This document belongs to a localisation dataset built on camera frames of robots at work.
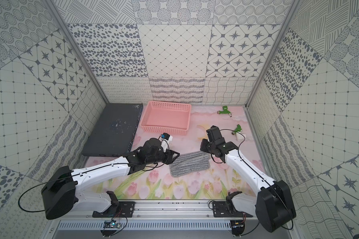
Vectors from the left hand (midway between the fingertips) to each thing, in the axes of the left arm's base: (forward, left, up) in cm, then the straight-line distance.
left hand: (177, 147), depth 79 cm
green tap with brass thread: (+24, -42, -15) cm, 50 cm away
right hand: (+4, -15, -5) cm, 16 cm away
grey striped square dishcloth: (-2, -7, -14) cm, 16 cm away
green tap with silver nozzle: (+42, -35, -15) cm, 57 cm away
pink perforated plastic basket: (+36, +11, -16) cm, 40 cm away
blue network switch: (+17, +45, -12) cm, 50 cm away
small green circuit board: (-33, +31, -16) cm, 48 cm away
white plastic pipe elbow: (+17, -42, -15) cm, 47 cm away
